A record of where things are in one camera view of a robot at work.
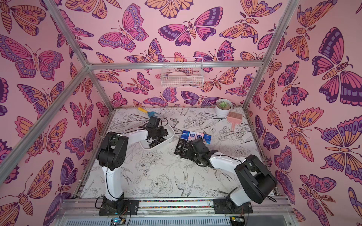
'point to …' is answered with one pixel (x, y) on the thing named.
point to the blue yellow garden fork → (150, 114)
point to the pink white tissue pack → (192, 135)
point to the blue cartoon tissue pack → (208, 138)
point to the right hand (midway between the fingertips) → (184, 156)
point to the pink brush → (234, 117)
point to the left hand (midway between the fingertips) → (166, 131)
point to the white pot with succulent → (222, 106)
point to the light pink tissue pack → (200, 135)
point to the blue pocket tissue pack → (185, 134)
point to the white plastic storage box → (169, 134)
